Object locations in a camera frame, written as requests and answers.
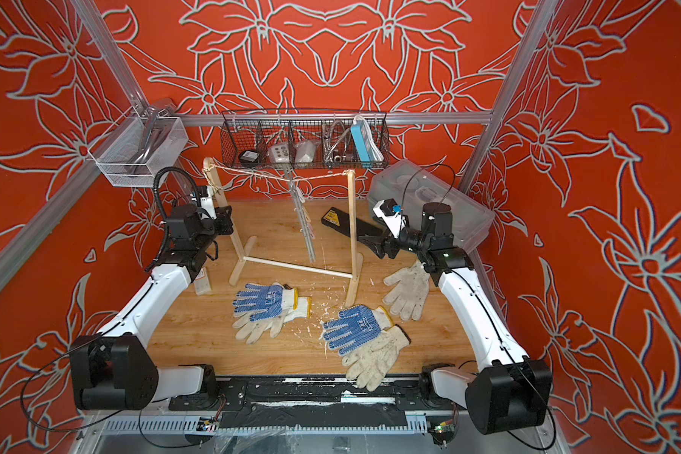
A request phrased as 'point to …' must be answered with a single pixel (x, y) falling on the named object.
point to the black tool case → (339, 220)
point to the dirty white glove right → (408, 296)
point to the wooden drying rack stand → (356, 259)
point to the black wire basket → (284, 138)
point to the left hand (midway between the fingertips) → (225, 205)
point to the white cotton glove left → (252, 331)
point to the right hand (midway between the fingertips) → (365, 226)
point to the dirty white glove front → (369, 365)
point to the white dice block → (281, 152)
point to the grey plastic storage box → (413, 183)
